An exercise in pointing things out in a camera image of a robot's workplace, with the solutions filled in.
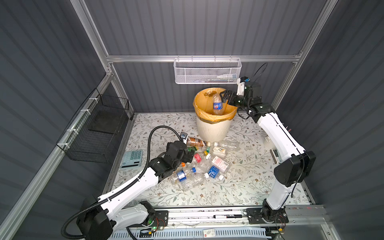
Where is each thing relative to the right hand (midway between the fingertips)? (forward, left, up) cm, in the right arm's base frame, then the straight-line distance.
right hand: (228, 95), depth 79 cm
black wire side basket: (-20, +68, -7) cm, 72 cm away
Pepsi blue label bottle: (0, +5, -7) cm, 9 cm away
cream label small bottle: (-17, +3, -31) cm, 35 cm away
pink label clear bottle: (-21, +17, -30) cm, 40 cm away
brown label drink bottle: (-9, +20, -30) cm, 37 cm away
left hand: (-21, +24, -17) cm, 36 cm away
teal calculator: (-20, +58, -33) cm, 70 cm away
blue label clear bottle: (-30, +7, -31) cm, 44 cm away
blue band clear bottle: (-35, +23, -33) cm, 53 cm away
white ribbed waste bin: (-7, +6, -23) cm, 25 cm away
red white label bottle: (-24, +3, -33) cm, 41 cm away
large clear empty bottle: (-10, -5, -35) cm, 36 cm away
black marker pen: (-51, +2, -36) cm, 62 cm away
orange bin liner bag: (+13, +12, -19) cm, 26 cm away
